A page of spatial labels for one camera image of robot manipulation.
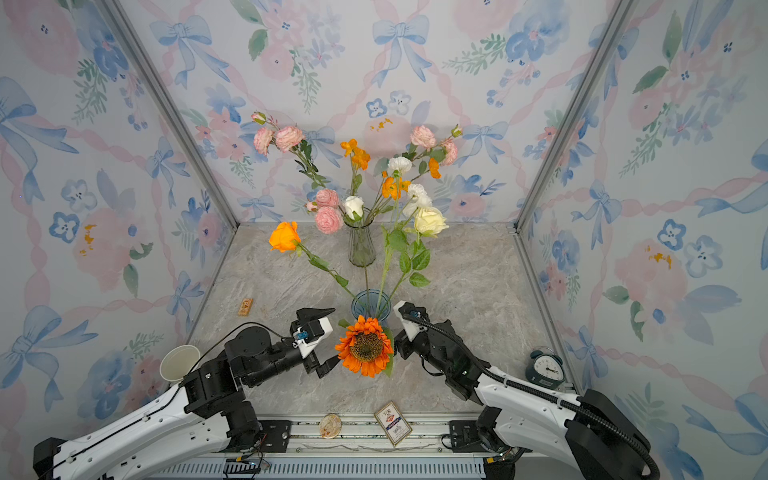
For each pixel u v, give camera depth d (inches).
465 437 28.8
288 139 29.5
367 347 19.8
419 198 29.3
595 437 16.2
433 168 33.0
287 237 24.7
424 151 33.8
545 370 31.7
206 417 20.0
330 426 30.0
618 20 27.3
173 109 33.9
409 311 25.6
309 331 20.3
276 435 29.1
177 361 32.9
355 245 39.6
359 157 32.6
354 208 27.1
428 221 23.8
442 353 24.1
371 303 30.5
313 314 24.2
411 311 25.6
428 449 28.9
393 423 29.5
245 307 37.7
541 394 19.0
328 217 30.1
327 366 22.6
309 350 21.9
